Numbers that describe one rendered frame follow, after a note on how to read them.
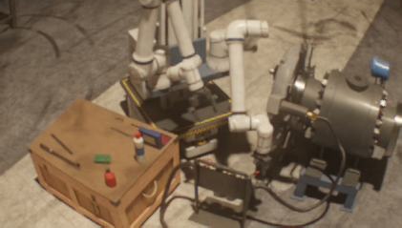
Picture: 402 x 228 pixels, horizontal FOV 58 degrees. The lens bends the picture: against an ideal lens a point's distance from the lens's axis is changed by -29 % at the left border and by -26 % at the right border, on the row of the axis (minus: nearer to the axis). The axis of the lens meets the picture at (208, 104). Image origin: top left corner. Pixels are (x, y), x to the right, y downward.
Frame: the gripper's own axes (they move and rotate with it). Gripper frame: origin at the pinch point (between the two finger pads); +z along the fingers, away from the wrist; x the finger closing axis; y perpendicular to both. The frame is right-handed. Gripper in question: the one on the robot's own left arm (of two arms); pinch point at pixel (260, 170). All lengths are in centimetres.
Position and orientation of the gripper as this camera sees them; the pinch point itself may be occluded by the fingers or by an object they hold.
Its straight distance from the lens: 293.6
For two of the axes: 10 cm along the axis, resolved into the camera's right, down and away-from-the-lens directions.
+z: 0.0, 8.2, 5.7
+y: -8.3, 3.1, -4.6
